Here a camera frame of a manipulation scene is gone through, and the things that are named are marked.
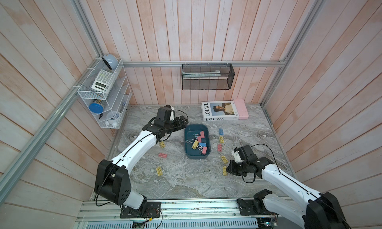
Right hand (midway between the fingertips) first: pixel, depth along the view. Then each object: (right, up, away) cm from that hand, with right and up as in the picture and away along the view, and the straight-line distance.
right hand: (226, 168), depth 84 cm
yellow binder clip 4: (0, +3, +6) cm, 7 cm away
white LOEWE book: (+2, +35, +27) cm, 44 cm away
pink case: (+20, +35, +29) cm, 50 cm away
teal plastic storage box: (-16, +14, +13) cm, 25 cm away
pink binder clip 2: (-1, +9, +11) cm, 14 cm away
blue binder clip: (+1, +19, +19) cm, 27 cm away
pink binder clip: (-38, +6, +7) cm, 39 cm away
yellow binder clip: (-39, +12, +11) cm, 42 cm away
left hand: (-25, +25, -1) cm, 35 cm away
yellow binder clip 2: (-39, -2, 0) cm, 39 cm away
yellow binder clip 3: (+1, +14, +15) cm, 20 cm away
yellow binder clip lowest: (-1, -2, +1) cm, 2 cm away
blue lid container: (-71, +34, -8) cm, 79 cm away
